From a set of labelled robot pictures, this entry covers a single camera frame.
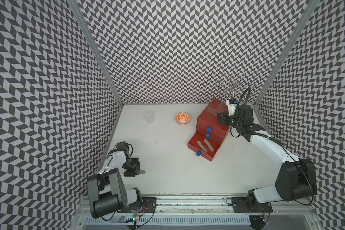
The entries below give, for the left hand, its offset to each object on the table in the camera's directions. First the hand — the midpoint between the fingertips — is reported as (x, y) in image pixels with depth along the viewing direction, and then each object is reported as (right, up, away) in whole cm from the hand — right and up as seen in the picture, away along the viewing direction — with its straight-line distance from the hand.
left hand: (139, 169), depth 85 cm
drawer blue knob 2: (+36, +9, +3) cm, 37 cm away
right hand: (+47, +31, 0) cm, 56 cm away
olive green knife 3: (+38, +13, +11) cm, 42 cm away
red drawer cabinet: (+41, +31, 0) cm, 52 cm away
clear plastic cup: (0, +33, +23) cm, 40 cm away
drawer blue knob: (+42, +20, +2) cm, 46 cm away
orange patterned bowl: (+26, +30, +21) cm, 45 cm away
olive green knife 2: (+44, +13, +9) cm, 46 cm away
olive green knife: (+2, -1, -2) cm, 3 cm away
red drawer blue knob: (+41, +25, -4) cm, 48 cm away
